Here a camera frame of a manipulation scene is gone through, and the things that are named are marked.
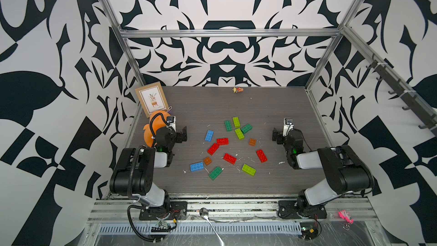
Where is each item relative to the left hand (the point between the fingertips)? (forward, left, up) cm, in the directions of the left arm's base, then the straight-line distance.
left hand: (174, 124), depth 94 cm
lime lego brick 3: (-24, -38, -6) cm, 46 cm away
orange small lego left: (-19, -18, -5) cm, 27 cm away
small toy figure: (+28, -38, -3) cm, 47 cm away
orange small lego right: (-9, -42, -6) cm, 44 cm away
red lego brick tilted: (-13, -21, -5) cm, 25 cm away
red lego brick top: (-9, -27, -5) cm, 29 cm away
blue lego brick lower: (-22, -13, -5) cm, 26 cm away
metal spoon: (-41, -16, -7) cm, 45 cm away
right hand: (-3, -60, 0) cm, 60 cm away
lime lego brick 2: (-5, -36, -5) cm, 36 cm away
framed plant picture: (+17, +14, +3) cm, 22 cm away
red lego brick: (-18, -29, -5) cm, 35 cm away
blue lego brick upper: (-5, -19, -6) cm, 20 cm away
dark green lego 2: (-1, -41, -5) cm, 41 cm away
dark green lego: (+1, -30, -5) cm, 30 cm away
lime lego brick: (+4, -35, -5) cm, 36 cm away
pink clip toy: (-45, -76, -6) cm, 88 cm away
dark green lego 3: (-26, -22, -5) cm, 34 cm away
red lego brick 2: (-17, -46, -5) cm, 49 cm away
